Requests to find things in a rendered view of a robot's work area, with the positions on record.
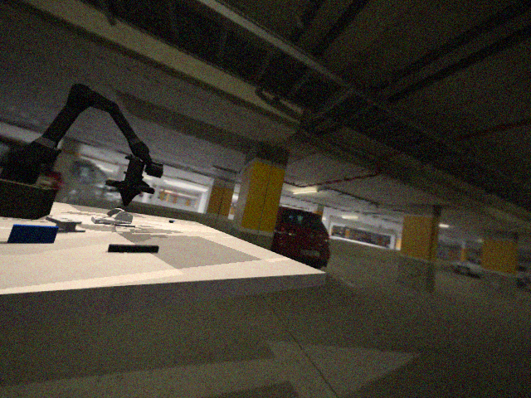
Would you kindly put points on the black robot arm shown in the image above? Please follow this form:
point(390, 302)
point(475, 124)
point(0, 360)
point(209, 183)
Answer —
point(23, 165)

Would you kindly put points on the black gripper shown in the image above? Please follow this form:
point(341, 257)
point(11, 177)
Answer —
point(126, 189)

